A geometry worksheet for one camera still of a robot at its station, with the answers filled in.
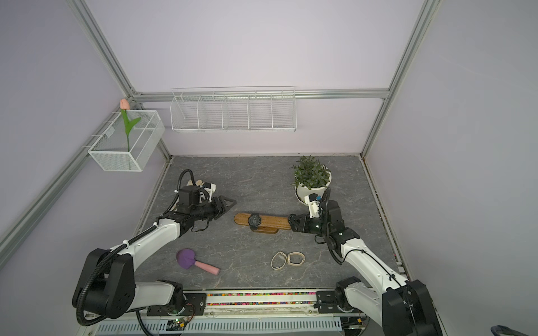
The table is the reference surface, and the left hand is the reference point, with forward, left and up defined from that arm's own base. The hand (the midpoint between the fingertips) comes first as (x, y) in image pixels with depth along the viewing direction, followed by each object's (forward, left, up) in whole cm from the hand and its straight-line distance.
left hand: (234, 206), depth 84 cm
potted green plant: (+9, -33, +4) cm, 34 cm away
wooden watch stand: (-6, -14, -6) cm, 16 cm away
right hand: (-7, -23, -1) cm, 24 cm away
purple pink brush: (-16, +20, -12) cm, 28 cm away
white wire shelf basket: (+44, 0, +16) cm, 47 cm away
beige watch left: (-22, -16, -12) cm, 30 cm away
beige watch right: (-17, -24, -13) cm, 32 cm away
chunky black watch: (-5, -8, -4) cm, 11 cm away
